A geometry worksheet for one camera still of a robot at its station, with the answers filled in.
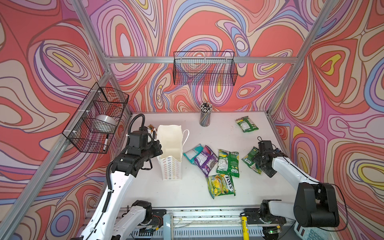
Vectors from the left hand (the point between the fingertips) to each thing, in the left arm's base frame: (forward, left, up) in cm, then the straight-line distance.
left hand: (163, 144), depth 73 cm
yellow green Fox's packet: (-13, -30, -20) cm, 38 cm away
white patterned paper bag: (+3, -5, +1) cm, 6 cm away
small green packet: (+30, -54, -20) cm, 65 cm away
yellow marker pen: (-34, -39, -23) cm, 57 cm away
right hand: (-3, -56, -22) cm, 60 cm away
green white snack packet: (0, -36, -22) cm, 43 cm away
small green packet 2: (+2, -49, -21) cm, 54 cm away
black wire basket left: (+6, +36, +5) cm, 37 cm away
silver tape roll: (+6, +27, +9) cm, 29 cm away
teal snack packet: (+6, -14, -21) cm, 26 cm away
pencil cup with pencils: (+32, -24, -17) cm, 43 cm away
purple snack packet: (+1, -23, -19) cm, 30 cm away
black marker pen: (0, +28, +1) cm, 28 cm away
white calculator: (-35, -67, -22) cm, 78 cm away
